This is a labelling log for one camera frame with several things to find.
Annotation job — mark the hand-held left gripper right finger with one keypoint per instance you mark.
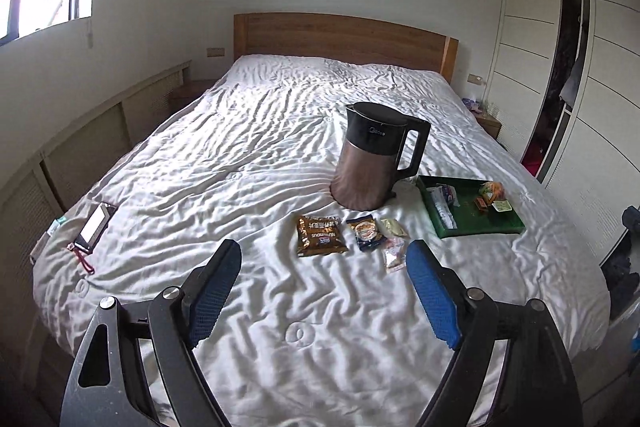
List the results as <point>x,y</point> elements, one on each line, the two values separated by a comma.
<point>435,302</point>

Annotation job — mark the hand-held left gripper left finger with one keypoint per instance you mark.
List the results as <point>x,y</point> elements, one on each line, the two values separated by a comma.
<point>212,297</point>

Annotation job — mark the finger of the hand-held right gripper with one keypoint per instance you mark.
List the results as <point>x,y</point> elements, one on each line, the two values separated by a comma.
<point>632,224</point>

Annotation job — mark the long grey snack packet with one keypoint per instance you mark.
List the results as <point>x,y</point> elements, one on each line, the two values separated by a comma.
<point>446,217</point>

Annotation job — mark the green plastic tray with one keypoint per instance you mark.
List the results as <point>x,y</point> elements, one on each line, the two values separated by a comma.
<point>485,222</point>

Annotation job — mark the blue and white snack packet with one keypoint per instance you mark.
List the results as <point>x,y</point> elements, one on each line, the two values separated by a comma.
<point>442,193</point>

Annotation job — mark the small red snack packet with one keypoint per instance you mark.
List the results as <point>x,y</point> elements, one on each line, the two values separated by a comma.
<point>481,203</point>

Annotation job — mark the green label sachet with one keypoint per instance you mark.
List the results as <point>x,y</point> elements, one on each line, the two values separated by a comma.
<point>501,206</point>

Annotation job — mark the clear bag of orange snacks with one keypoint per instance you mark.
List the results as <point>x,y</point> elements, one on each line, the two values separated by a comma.
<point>492,190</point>

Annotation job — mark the dark cloth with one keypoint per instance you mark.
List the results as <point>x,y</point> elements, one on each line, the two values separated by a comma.
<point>625,282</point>

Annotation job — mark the small clear pink packet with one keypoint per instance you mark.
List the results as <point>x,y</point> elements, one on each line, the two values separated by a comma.
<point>394,254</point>

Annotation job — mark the small pale green packet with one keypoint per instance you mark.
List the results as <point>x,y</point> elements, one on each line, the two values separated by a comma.
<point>394,227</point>

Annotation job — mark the dark blue snack packet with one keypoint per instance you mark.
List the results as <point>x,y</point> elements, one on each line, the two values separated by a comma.
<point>366,234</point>

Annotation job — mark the brown snack packet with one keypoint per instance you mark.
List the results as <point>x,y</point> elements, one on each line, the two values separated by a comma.
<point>321,236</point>

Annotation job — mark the wooden bed with white duvet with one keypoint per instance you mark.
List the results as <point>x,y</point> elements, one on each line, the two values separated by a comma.
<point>250,157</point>

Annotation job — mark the copper and black electric kettle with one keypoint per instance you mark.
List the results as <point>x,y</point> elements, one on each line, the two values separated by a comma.
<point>365,167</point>

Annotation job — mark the hanging clothes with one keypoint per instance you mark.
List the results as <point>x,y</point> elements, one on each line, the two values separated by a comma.
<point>567,72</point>

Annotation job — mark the small white green card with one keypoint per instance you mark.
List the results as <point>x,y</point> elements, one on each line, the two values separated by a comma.
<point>56,226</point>

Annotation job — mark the wooden nightstand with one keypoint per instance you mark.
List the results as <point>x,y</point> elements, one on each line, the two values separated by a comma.
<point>192,91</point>
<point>489,125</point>

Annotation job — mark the cream wardrobe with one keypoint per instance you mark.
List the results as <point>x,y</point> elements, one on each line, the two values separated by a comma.
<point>525,32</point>

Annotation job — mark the wooden headboard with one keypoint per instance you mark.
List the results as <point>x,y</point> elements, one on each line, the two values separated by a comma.
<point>340,37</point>

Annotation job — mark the cream low wall cabinet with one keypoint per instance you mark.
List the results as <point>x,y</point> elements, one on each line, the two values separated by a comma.
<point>85,142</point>

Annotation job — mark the wall socket plate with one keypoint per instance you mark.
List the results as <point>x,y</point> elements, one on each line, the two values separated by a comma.
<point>215,52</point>
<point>476,80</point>

